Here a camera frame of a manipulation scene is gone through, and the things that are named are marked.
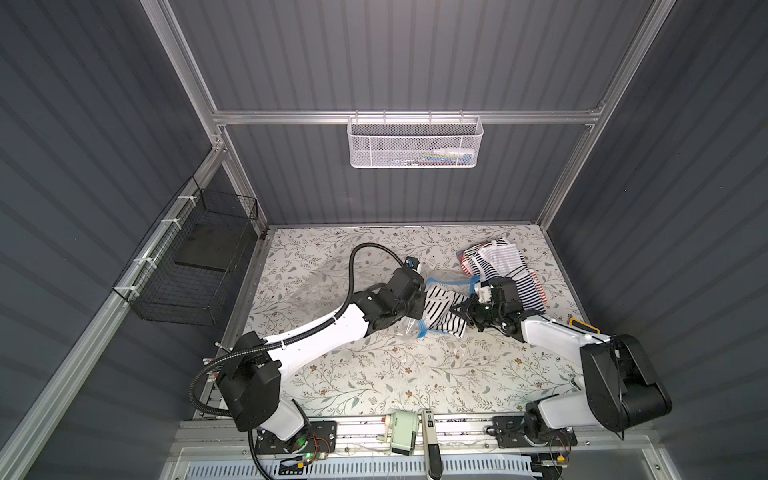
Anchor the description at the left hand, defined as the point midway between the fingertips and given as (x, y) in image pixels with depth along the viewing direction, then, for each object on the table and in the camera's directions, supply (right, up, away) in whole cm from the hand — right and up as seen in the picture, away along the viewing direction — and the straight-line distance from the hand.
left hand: (424, 301), depth 79 cm
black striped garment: (+6, -6, +15) cm, 18 cm away
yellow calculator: (+49, -9, +13) cm, 51 cm away
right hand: (+10, -4, +9) cm, 14 cm away
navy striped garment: (+18, +8, +25) cm, 32 cm away
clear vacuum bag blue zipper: (+15, +2, +23) cm, 28 cm away
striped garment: (+30, +10, +23) cm, 39 cm away
